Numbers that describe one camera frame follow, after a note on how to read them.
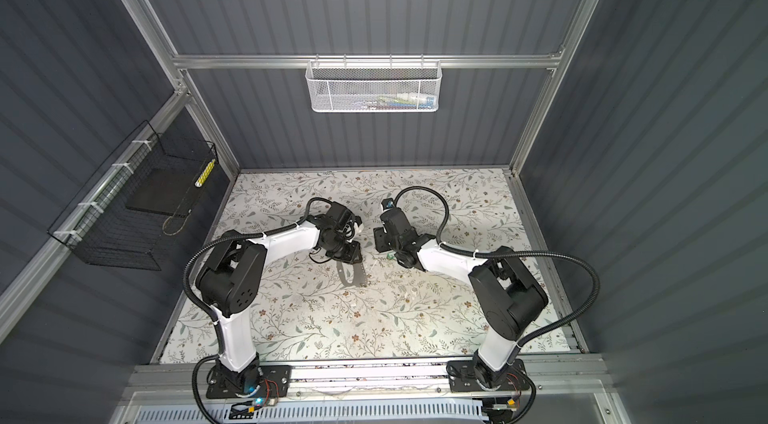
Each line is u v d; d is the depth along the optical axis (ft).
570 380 2.43
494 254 1.65
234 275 1.67
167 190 2.47
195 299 1.63
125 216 2.34
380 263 3.10
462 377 2.37
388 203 2.65
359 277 3.05
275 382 2.37
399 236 2.28
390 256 3.15
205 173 2.67
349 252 2.80
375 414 2.52
